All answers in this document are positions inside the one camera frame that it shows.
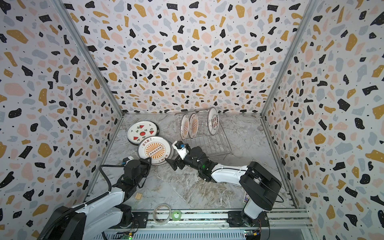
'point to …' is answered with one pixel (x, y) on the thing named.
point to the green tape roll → (176, 211)
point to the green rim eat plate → (164, 162)
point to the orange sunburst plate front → (184, 127)
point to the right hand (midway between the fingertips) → (169, 150)
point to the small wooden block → (138, 196)
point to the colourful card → (246, 198)
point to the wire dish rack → (204, 131)
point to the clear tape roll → (157, 222)
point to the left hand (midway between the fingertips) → (152, 154)
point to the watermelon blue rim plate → (141, 130)
